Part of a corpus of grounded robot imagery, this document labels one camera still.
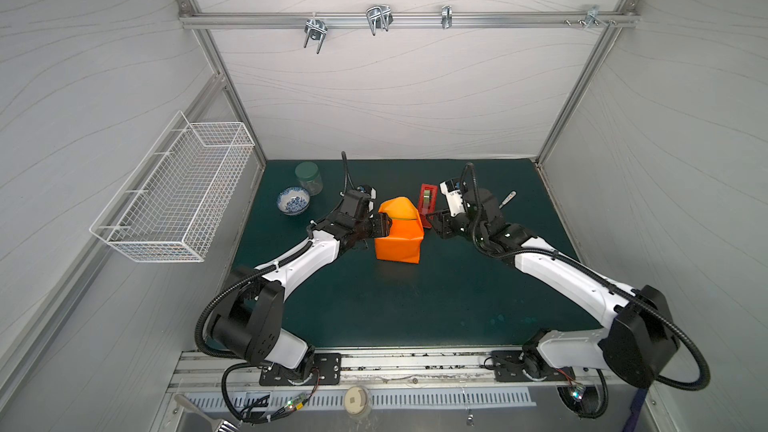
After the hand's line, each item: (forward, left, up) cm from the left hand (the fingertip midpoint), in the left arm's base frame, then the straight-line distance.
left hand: (389, 217), depth 88 cm
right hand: (-1, -13, +8) cm, 15 cm away
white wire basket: (-9, +50, +18) cm, 54 cm away
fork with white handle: (+18, -43, -12) cm, 48 cm away
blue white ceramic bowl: (+15, +36, -12) cm, 41 cm away
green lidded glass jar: (+20, +29, -5) cm, 35 cm away
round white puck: (-44, +5, -2) cm, 45 cm away
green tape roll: (+13, -13, -7) cm, 19 cm away
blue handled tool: (-43, -60, -14) cm, 75 cm away
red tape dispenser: (+8, -11, -7) cm, 16 cm away
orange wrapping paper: (-6, -5, +1) cm, 8 cm away
